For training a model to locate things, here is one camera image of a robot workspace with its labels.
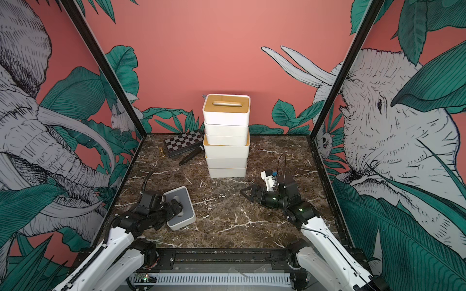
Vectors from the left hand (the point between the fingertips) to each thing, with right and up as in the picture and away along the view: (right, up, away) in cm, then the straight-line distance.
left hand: (179, 209), depth 81 cm
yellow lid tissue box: (+21, +20, +10) cm, 31 cm away
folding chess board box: (-7, +32, +30) cm, 44 cm away
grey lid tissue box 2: (+4, -3, -1) cm, 5 cm away
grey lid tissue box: (+22, +31, -5) cm, 39 cm away
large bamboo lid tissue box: (+15, +27, -1) cm, 31 cm away
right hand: (+30, +10, -10) cm, 33 cm away
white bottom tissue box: (+23, +15, +14) cm, 31 cm away
